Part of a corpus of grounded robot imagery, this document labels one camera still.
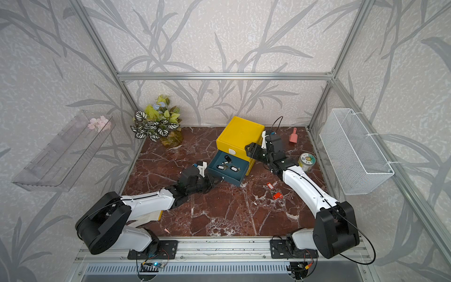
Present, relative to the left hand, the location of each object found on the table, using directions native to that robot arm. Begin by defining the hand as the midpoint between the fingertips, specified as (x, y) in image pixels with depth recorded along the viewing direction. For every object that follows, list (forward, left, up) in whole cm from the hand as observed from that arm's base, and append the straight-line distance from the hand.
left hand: (224, 180), depth 83 cm
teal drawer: (+9, -2, -4) cm, 9 cm away
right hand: (+12, -12, +10) cm, 19 cm away
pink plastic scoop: (+35, -43, -8) cm, 56 cm away
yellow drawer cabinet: (+20, -7, +10) cm, 23 cm away
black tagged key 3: (+8, -5, -3) cm, 10 cm away
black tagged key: (+13, -2, -3) cm, 14 cm away
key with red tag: (+3, -24, -11) cm, 27 cm away
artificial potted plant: (+27, +34, +12) cm, 45 cm away
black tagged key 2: (+9, +1, -3) cm, 10 cm away
